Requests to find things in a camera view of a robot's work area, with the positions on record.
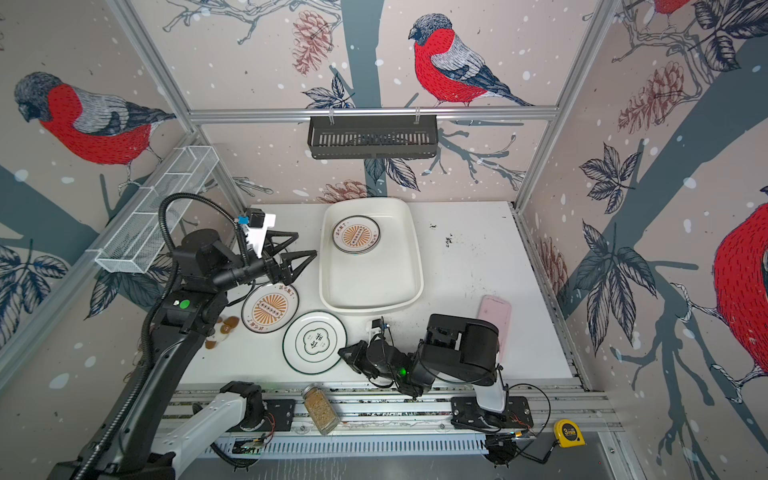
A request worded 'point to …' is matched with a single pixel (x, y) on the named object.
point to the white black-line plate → (312, 341)
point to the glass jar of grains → (321, 409)
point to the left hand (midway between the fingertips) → (302, 245)
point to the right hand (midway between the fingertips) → (333, 359)
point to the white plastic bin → (384, 279)
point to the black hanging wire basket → (373, 136)
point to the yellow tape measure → (568, 434)
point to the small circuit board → (247, 446)
